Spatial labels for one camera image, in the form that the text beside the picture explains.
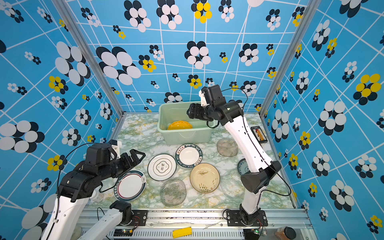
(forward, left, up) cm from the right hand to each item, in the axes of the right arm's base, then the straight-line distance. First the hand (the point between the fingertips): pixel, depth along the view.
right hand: (194, 113), depth 72 cm
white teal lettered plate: (-5, +5, -34) cm, 35 cm away
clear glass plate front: (-27, +12, -36) cm, 46 cm away
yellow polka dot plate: (+21, +13, -33) cm, 41 cm away
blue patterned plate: (-12, -29, -35) cm, 47 cm away
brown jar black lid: (-45, -39, -27) cm, 66 cm away
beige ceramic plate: (-20, -5, -34) cm, 39 cm away
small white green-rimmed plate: (-12, +21, -34) cm, 42 cm away
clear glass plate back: (+2, -21, -35) cm, 41 cm away
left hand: (-20, +24, -8) cm, 32 cm away
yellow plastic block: (-45, +6, -34) cm, 57 cm away
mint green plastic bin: (+22, +18, -22) cm, 36 cm away
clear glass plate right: (-23, -21, -36) cm, 48 cm away
